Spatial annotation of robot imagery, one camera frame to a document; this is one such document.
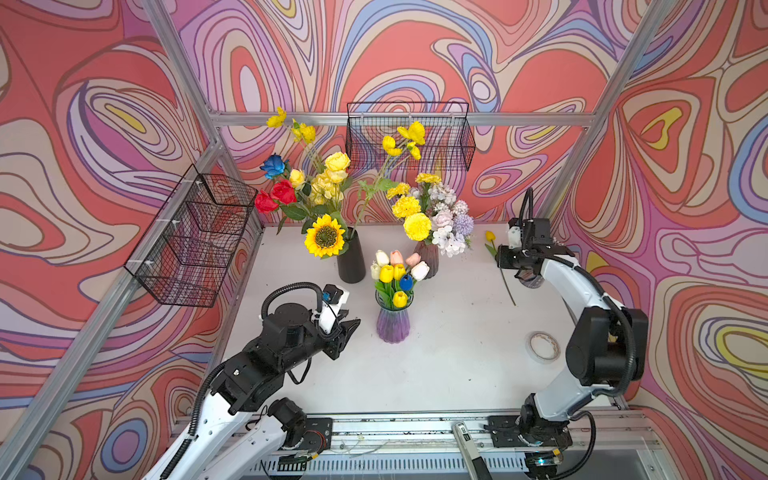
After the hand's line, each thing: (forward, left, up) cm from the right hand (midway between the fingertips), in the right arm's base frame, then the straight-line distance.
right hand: (502, 263), depth 92 cm
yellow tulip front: (+22, -5, -11) cm, 26 cm away
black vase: (+4, +48, -3) cm, 48 cm away
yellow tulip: (-15, +36, +18) cm, 43 cm away
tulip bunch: (-16, +35, +16) cm, 41 cm away
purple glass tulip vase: (-14, +35, -8) cm, 38 cm away
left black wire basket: (-2, +88, +15) cm, 90 cm away
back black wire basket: (+37, +13, +20) cm, 44 cm away
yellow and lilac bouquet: (+11, +23, +13) cm, 29 cm away
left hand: (-24, +43, +13) cm, 51 cm away
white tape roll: (-26, -6, -11) cm, 29 cm away
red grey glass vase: (-3, +24, +10) cm, 26 cm away
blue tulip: (-18, +32, +18) cm, 41 cm away
